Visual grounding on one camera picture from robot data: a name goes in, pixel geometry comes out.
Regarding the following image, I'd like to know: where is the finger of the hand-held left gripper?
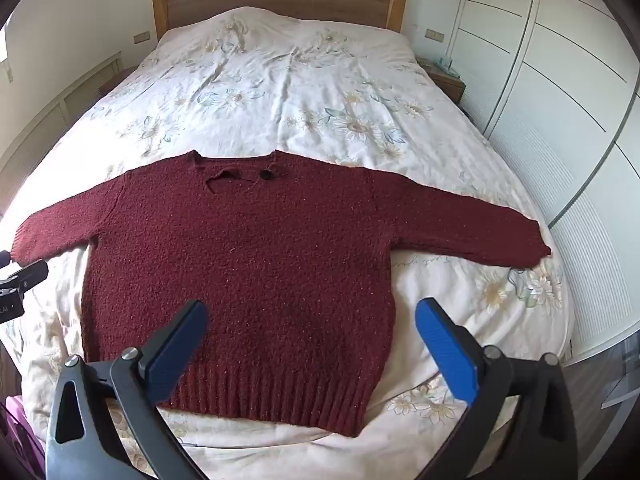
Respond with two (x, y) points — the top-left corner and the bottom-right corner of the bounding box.
(0, 260), (50, 297)

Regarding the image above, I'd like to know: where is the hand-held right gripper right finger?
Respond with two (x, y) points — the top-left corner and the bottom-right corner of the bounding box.
(415, 297), (581, 480)

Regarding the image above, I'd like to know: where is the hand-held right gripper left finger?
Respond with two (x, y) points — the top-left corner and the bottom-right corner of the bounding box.
(45, 300), (211, 480)

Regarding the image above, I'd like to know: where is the dark red knit sweater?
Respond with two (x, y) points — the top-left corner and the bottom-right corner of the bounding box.
(9, 149), (552, 438)

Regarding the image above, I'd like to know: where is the purple bag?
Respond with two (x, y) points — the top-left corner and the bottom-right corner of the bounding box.
(0, 394), (47, 480)

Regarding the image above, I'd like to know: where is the glass shelf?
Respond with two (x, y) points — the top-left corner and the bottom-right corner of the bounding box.
(600, 337), (640, 409)

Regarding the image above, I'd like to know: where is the wooden nightstand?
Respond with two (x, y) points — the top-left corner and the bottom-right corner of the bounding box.
(417, 57), (467, 107)

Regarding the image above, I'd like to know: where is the white sliding wardrobe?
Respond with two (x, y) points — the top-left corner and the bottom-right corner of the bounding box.
(445, 0), (640, 361)

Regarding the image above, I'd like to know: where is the wooden headboard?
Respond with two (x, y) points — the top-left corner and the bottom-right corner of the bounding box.
(152, 0), (408, 43)

